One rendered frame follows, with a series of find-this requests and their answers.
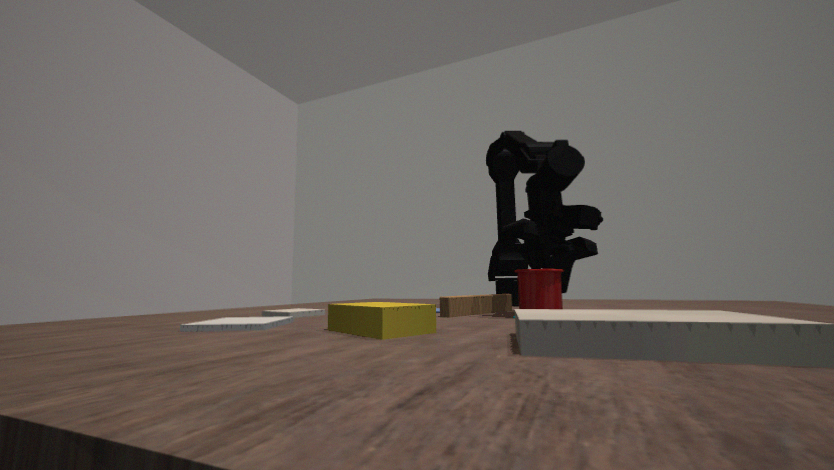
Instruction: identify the dark red translucent cup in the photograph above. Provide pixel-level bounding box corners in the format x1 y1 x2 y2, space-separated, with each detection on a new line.
514 269 564 309

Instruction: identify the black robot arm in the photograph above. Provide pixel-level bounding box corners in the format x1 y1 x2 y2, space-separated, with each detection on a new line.
486 131 603 306

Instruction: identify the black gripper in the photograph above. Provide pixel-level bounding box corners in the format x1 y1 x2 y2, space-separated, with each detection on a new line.
499 198 598 293

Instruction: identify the yellow box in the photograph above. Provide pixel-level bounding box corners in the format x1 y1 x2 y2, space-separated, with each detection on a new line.
328 302 436 340

